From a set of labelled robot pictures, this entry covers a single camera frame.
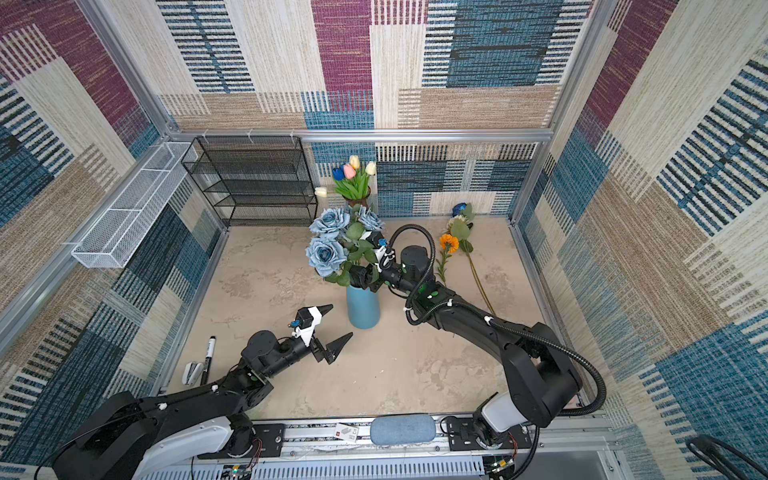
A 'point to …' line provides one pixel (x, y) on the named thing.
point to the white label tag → (346, 432)
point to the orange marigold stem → (449, 244)
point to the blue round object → (458, 208)
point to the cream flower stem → (461, 228)
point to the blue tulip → (339, 173)
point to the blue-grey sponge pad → (403, 429)
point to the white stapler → (192, 373)
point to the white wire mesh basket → (117, 236)
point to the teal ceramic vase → (363, 307)
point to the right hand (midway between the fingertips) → (354, 259)
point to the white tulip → (320, 191)
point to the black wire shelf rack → (254, 181)
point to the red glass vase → (362, 201)
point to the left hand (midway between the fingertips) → (340, 316)
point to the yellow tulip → (354, 161)
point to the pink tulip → (348, 171)
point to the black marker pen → (208, 360)
